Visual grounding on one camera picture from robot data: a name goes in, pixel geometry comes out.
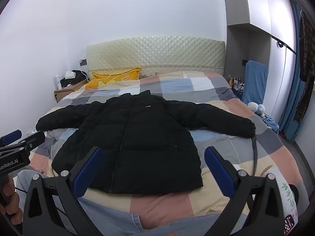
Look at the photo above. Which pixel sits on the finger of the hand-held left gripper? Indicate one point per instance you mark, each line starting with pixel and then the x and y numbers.
pixel 34 139
pixel 11 137

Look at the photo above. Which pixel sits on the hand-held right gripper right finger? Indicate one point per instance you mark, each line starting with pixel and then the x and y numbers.
pixel 219 174

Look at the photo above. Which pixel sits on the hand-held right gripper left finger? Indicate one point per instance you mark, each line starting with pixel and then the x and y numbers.
pixel 87 172

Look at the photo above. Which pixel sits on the black puffer jacket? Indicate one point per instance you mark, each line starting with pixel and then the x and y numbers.
pixel 147 140

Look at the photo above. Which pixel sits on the person's left hand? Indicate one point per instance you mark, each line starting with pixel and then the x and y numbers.
pixel 13 204

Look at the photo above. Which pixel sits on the grey cloth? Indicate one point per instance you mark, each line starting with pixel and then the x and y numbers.
pixel 27 179

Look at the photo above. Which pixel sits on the wooden nightstand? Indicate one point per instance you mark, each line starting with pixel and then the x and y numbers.
pixel 64 93

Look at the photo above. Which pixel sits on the white bottle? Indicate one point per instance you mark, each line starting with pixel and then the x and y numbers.
pixel 58 82

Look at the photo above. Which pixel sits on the crumpled blue cloth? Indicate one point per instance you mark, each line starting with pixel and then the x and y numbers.
pixel 270 123

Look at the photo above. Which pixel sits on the white tissue box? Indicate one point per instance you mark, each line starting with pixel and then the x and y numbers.
pixel 69 75

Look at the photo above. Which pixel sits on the black bag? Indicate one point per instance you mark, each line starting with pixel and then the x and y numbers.
pixel 79 77

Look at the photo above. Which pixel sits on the white plush toy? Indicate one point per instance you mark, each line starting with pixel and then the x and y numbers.
pixel 256 107

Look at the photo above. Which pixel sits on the row of small bottles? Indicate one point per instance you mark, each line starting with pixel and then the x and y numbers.
pixel 236 82

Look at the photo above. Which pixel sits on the yellow pillow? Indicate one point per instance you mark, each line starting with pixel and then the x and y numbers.
pixel 108 78

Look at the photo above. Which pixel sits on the blue towel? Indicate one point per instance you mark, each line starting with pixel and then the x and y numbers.
pixel 256 83

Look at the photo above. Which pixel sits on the checkered quilt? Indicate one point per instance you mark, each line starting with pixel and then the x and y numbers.
pixel 172 83

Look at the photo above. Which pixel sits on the blue curtain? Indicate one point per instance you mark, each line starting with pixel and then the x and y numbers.
pixel 292 103

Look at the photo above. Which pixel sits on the cream quilted headboard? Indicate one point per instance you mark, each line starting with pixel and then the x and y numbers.
pixel 157 54

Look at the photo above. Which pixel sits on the dark patterned hanging garment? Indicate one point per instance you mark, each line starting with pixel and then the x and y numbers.
pixel 306 54

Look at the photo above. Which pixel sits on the dark wall socket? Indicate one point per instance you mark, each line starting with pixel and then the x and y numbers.
pixel 82 62
pixel 244 62

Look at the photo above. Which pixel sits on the black wardrobe rail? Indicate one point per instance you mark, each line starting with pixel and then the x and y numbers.
pixel 283 43

